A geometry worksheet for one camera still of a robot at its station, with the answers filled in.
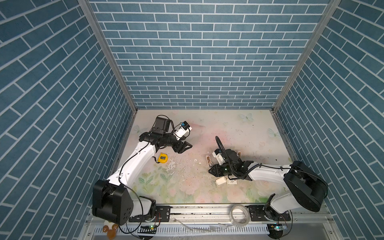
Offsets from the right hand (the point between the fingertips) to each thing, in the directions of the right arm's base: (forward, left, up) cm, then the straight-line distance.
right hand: (208, 170), depth 85 cm
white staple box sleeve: (-5, -14, -3) cm, 15 cm away
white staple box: (-4, -8, -4) cm, 10 cm away
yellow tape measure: (+6, +28, -1) cm, 29 cm away
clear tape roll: (-20, -20, -2) cm, 28 cm away
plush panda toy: (-31, +43, 0) cm, 53 cm away
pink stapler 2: (+12, -19, +1) cm, 22 cm away
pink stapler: (+6, -1, -1) cm, 6 cm away
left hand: (+9, +12, +16) cm, 22 cm away
